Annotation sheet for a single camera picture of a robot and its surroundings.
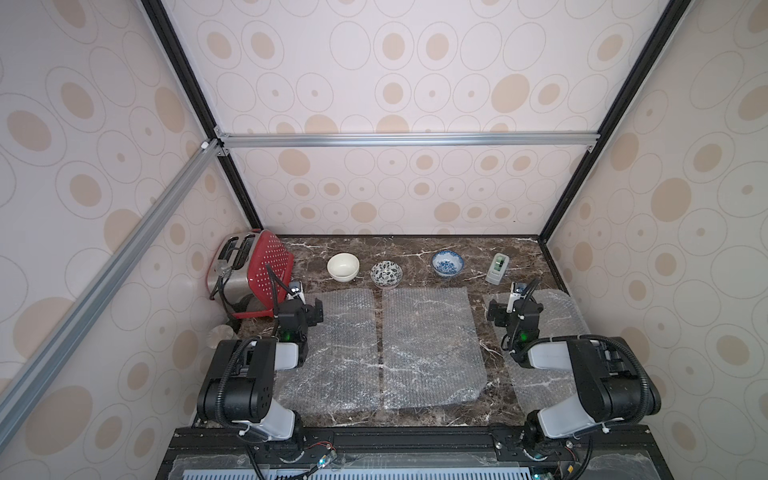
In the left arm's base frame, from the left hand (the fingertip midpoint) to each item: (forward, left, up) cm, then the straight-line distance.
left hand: (308, 295), depth 93 cm
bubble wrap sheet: (-25, -66, -7) cm, 71 cm away
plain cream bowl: (+15, -9, -5) cm, 18 cm away
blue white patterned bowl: (+19, -46, -6) cm, 50 cm away
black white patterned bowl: (+13, -24, -6) cm, 28 cm away
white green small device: (+15, -64, -4) cm, 66 cm away
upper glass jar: (-17, +19, +7) cm, 26 cm away
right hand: (-1, -68, -1) cm, 68 cm away
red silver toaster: (+5, +15, +10) cm, 19 cm away
